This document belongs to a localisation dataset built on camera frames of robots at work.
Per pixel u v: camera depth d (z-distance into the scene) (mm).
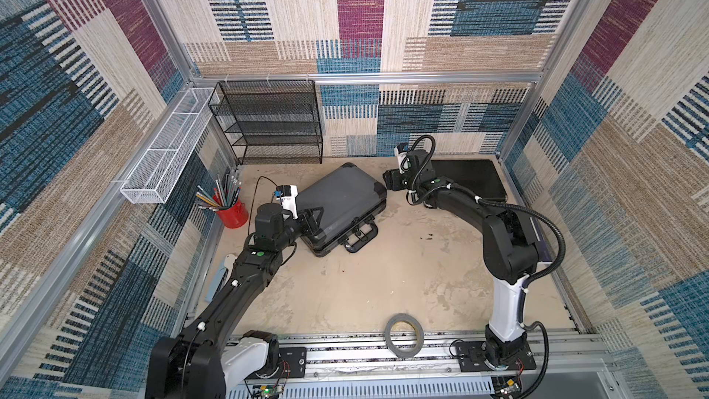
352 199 970
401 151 869
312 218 728
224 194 966
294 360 734
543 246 987
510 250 530
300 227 713
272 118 1083
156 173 715
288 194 725
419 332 768
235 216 948
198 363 398
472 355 739
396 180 881
